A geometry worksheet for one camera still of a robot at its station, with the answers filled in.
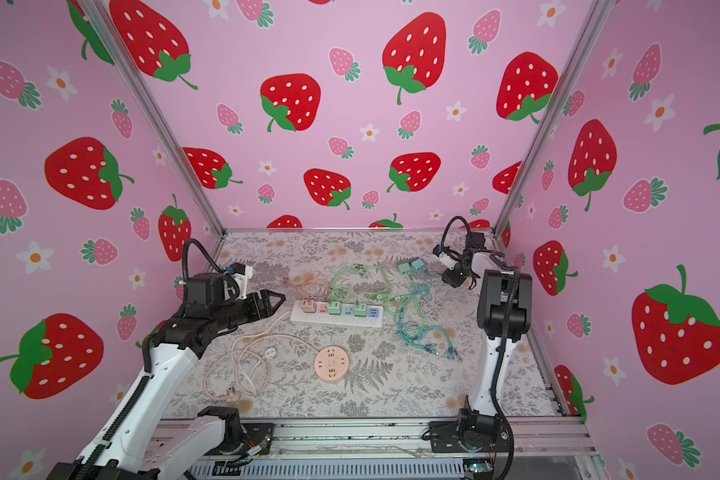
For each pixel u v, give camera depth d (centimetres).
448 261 96
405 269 107
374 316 94
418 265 107
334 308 91
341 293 101
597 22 70
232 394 80
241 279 69
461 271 91
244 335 91
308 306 92
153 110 84
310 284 105
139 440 42
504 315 59
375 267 111
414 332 93
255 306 66
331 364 84
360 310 90
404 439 75
